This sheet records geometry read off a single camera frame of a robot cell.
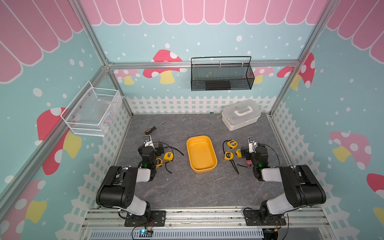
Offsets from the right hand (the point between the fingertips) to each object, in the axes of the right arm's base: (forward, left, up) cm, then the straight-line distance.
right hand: (251, 144), depth 94 cm
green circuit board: (-45, +61, -9) cm, 76 cm away
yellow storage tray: (-2, +31, -8) cm, 32 cm away
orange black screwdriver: (+17, +69, -4) cm, 71 cm away
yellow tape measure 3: (-5, +15, -4) cm, 16 cm away
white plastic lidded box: (+22, +4, +5) cm, 23 cm away
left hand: (0, +62, +2) cm, 62 cm away
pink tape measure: (-14, +6, +5) cm, 16 cm away
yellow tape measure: (-3, +8, -5) cm, 10 cm away
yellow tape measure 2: (-10, +58, -4) cm, 59 cm away
